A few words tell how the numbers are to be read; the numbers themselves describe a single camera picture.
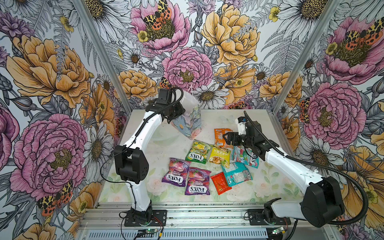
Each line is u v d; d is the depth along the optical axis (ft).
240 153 3.08
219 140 3.26
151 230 2.33
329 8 2.35
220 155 3.07
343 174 1.35
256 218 2.43
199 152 3.09
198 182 2.71
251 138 2.10
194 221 2.44
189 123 2.99
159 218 2.41
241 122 2.46
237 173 2.85
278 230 2.35
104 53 2.88
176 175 2.84
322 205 1.35
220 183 2.78
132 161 1.60
